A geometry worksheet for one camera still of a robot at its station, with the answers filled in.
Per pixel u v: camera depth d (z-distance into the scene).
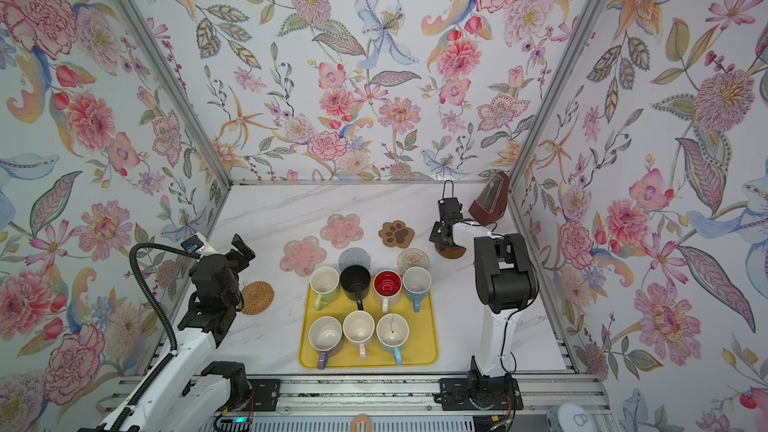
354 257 1.00
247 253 0.75
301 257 1.00
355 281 0.87
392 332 0.84
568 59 0.85
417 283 0.92
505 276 0.54
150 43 0.82
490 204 1.04
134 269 0.50
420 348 0.80
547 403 0.75
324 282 0.88
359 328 0.84
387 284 0.91
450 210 0.83
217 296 0.60
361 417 0.72
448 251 1.00
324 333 0.83
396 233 1.06
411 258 0.98
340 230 1.07
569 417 0.68
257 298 0.90
